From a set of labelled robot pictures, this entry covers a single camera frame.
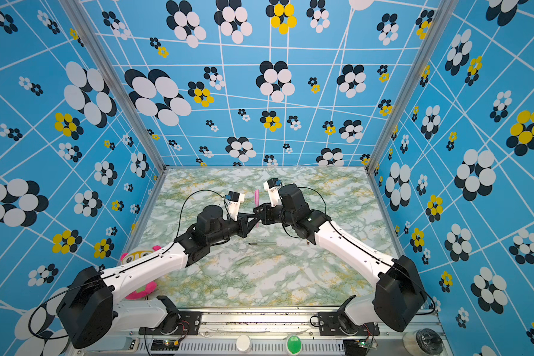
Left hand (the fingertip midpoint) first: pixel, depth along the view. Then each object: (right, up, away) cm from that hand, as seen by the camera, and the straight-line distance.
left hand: (263, 216), depth 76 cm
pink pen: (-2, +5, -1) cm, 5 cm away
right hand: (-2, +2, +1) cm, 3 cm away
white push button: (-5, -36, -12) cm, 38 cm away
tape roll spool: (+46, -34, -14) cm, 59 cm away
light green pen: (-1, -14, +16) cm, 21 cm away
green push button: (+9, -35, -13) cm, 39 cm away
